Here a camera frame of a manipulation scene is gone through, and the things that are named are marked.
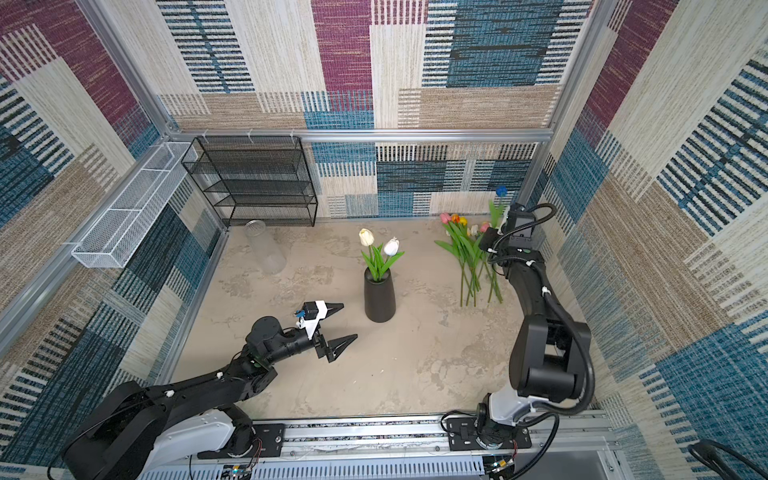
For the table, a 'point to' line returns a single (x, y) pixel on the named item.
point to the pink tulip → (459, 247)
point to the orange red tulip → (470, 250)
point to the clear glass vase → (266, 250)
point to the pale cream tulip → (473, 230)
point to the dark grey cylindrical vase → (379, 297)
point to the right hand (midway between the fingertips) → (489, 238)
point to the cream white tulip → (374, 258)
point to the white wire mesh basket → (116, 235)
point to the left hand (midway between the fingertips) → (348, 317)
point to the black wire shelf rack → (255, 181)
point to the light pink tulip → (485, 227)
